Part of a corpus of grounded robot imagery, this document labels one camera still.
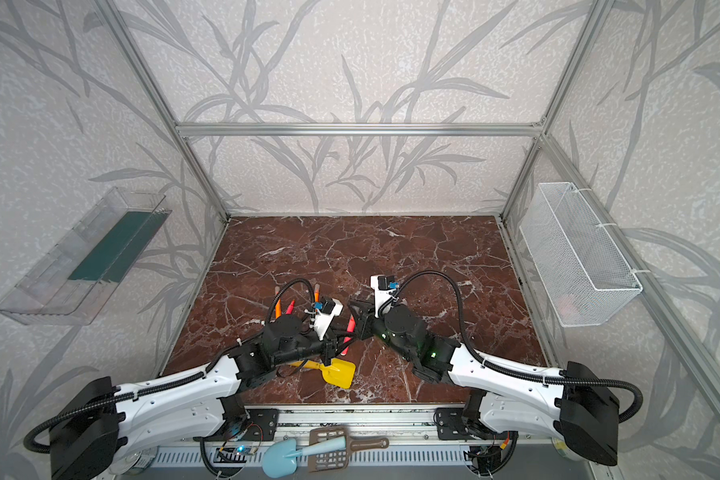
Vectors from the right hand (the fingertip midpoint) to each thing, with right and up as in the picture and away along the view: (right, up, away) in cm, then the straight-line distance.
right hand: (349, 297), depth 72 cm
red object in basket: (+53, -2, +1) cm, 53 cm away
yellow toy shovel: (-4, -23, +9) cm, 25 cm away
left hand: (+2, -8, +1) cm, 8 cm away
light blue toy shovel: (-16, -38, -3) cm, 41 cm away
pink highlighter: (-21, -8, +22) cm, 32 cm away
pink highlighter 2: (+1, -8, 0) cm, 8 cm away
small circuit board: (-25, -36, -2) cm, 44 cm away
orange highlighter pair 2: (-13, -5, +27) cm, 30 cm away
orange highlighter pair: (-25, -8, +22) cm, 34 cm away
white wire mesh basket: (+50, +7, -11) cm, 51 cm away
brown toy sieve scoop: (-2, -38, -2) cm, 38 cm away
